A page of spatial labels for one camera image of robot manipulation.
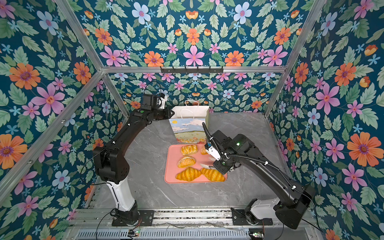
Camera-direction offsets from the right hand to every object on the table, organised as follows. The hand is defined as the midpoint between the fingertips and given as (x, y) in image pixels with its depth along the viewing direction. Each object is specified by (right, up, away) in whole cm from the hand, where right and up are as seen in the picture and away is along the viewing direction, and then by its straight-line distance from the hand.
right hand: (220, 164), depth 70 cm
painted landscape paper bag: (-18, +21, +16) cm, 32 cm away
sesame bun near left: (-19, -3, +19) cm, 27 cm away
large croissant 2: (-3, -10, +14) cm, 17 cm away
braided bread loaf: (-17, +3, +25) cm, 31 cm away
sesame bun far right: (-8, +2, +25) cm, 26 cm away
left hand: (-24, +29, +15) cm, 41 cm away
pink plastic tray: (-28, 0, +26) cm, 38 cm away
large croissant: (-17, -9, +14) cm, 24 cm away
